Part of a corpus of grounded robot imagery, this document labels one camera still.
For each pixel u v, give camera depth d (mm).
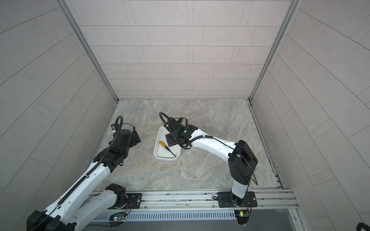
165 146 889
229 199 710
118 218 642
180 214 680
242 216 680
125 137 590
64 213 384
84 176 460
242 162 431
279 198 723
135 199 708
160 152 872
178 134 602
